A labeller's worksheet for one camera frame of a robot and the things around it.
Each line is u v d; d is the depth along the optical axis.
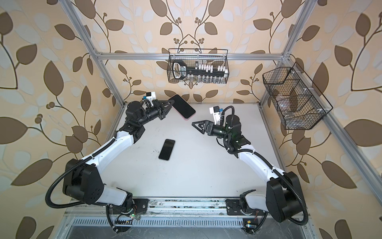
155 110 0.68
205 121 0.65
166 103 0.72
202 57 0.90
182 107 0.74
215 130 0.67
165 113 0.70
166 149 0.94
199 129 0.64
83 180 0.43
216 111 0.69
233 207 0.74
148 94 0.72
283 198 0.41
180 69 0.83
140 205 0.75
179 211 0.74
